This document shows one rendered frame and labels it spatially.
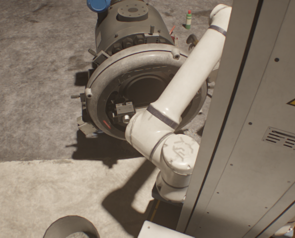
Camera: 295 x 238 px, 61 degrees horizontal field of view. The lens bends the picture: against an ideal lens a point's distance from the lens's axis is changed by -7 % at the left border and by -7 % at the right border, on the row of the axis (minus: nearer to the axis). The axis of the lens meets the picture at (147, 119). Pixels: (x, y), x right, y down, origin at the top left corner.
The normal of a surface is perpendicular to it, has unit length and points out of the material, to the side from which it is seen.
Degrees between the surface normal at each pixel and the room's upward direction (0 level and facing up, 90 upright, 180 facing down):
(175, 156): 9
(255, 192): 90
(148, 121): 36
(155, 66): 90
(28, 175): 0
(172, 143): 3
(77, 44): 0
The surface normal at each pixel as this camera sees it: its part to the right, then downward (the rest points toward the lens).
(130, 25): -0.15, -0.63
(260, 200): -0.37, 0.70
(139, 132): -0.43, -0.18
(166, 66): 0.19, 0.74
